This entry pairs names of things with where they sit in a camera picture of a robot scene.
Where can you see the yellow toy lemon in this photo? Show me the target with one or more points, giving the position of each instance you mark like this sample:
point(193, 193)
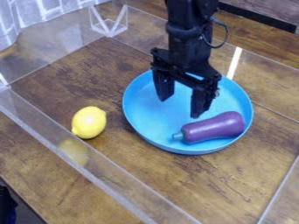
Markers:
point(89, 122)

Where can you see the clear acrylic enclosure wall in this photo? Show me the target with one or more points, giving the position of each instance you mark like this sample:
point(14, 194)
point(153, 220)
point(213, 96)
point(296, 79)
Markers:
point(76, 62)

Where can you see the blue round plastic tray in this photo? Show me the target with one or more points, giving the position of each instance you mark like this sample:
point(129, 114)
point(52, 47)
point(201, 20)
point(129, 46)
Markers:
point(157, 119)

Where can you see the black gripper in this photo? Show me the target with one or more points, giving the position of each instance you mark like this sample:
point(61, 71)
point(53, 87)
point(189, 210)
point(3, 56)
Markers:
point(185, 63)

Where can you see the purple toy eggplant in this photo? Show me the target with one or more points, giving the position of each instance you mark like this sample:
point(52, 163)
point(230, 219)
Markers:
point(226, 125)

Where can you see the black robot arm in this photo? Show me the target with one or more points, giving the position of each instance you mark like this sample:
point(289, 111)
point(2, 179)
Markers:
point(190, 13)

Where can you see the white patterned curtain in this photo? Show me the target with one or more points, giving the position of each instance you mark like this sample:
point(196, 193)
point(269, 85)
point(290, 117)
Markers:
point(22, 13)

